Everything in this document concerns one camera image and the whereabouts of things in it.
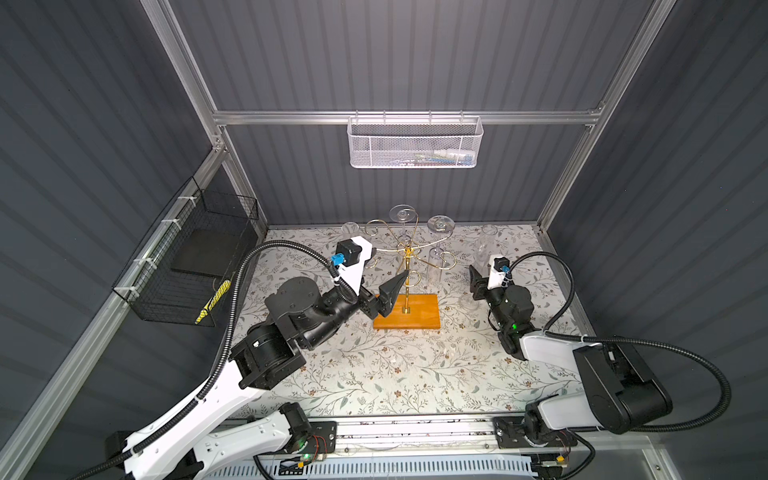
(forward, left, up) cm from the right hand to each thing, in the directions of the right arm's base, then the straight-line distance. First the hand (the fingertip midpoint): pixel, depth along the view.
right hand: (485, 266), depth 86 cm
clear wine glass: (+6, +24, +16) cm, 30 cm away
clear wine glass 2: (+1, +14, +17) cm, 22 cm away
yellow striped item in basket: (-16, +69, +9) cm, 72 cm away
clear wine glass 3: (+29, -11, -18) cm, 36 cm away
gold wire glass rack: (+5, +23, +13) cm, 27 cm away
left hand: (-19, +27, +27) cm, 42 cm away
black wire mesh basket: (-5, +78, +14) cm, 80 cm away
